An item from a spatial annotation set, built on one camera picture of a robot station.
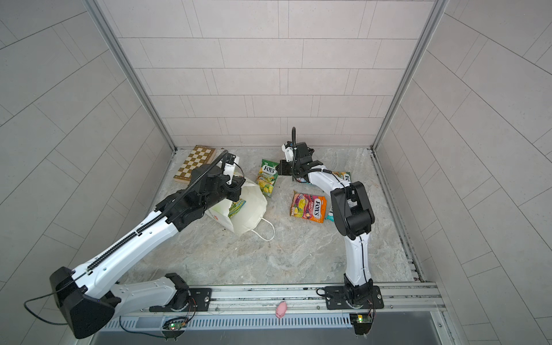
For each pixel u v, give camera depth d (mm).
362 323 684
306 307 708
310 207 913
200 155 1088
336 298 709
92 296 381
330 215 894
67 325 384
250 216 870
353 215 533
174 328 651
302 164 754
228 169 618
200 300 709
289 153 868
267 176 953
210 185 527
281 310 690
